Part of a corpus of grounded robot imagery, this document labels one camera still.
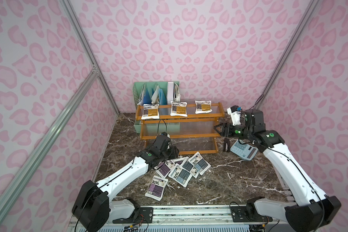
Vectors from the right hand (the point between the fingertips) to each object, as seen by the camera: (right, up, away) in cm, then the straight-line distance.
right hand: (217, 128), depth 73 cm
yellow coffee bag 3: (-6, +12, +7) cm, 15 cm away
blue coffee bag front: (-18, -28, +12) cm, 36 cm away
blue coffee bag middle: (-13, -24, +15) cm, 31 cm away
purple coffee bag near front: (-32, -34, +9) cm, 47 cm away
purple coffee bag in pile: (-28, -25, +15) cm, 40 cm away
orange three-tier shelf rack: (-8, -5, +31) cm, 32 cm away
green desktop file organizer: (-31, +23, +26) cm, 47 cm away
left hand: (-20, -12, +9) cm, 25 cm away
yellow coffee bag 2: (-20, +11, +7) cm, 23 cm away
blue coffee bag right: (-7, -22, +16) cm, 28 cm away
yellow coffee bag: (-35, +9, +6) cm, 37 cm away
